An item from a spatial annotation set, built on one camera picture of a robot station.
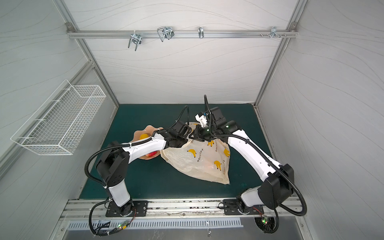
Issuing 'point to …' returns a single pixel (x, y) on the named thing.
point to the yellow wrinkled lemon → (144, 136)
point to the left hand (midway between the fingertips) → (197, 151)
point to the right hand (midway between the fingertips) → (188, 136)
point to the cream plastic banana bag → (209, 159)
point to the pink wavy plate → (149, 130)
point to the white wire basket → (60, 123)
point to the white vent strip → (101, 224)
